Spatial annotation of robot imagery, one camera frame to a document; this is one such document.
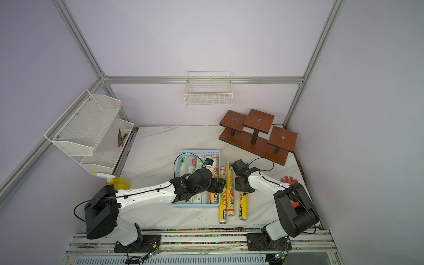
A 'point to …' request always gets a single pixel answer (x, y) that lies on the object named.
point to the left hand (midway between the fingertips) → (218, 181)
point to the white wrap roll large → (206, 196)
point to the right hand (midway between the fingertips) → (244, 189)
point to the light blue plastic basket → (193, 154)
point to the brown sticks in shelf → (120, 139)
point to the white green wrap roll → (181, 165)
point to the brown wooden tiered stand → (254, 133)
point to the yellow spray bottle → (120, 184)
